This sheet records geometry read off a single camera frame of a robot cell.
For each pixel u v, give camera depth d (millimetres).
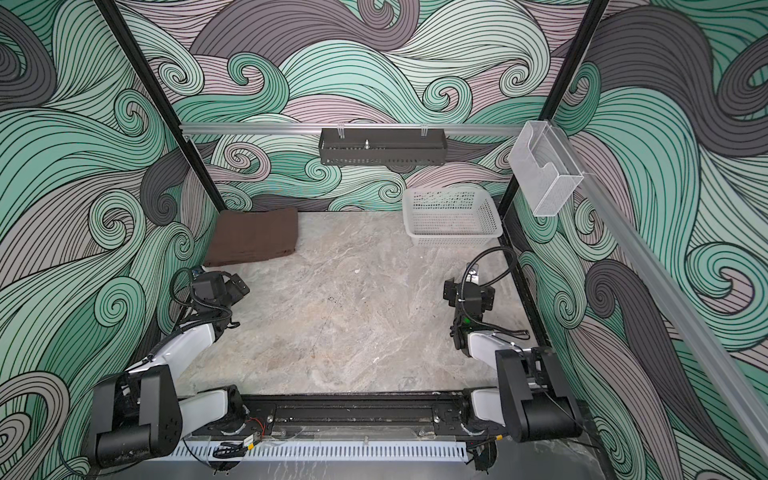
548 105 882
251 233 1145
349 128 928
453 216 1182
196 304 658
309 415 746
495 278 758
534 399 418
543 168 789
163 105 877
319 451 698
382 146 1003
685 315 495
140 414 920
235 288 815
